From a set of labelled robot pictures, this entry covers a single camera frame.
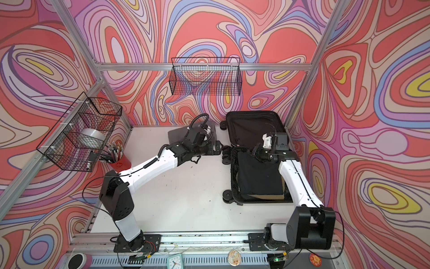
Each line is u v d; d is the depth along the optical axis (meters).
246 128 1.11
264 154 0.70
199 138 0.64
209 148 0.73
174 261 0.68
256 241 0.73
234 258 0.69
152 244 0.72
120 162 0.89
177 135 1.11
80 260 0.65
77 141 0.72
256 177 0.85
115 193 0.45
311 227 0.40
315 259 0.69
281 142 0.63
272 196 0.84
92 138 0.70
